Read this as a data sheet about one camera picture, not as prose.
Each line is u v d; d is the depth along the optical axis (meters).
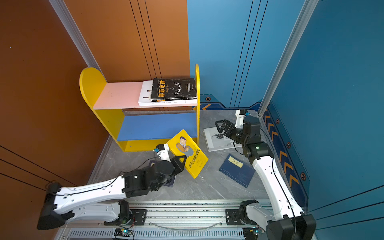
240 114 0.65
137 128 0.90
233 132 0.63
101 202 0.46
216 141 0.99
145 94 0.70
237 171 0.89
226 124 0.63
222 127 0.64
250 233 0.71
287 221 0.38
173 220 0.74
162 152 0.62
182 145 0.71
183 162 0.66
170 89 0.70
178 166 0.63
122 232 0.71
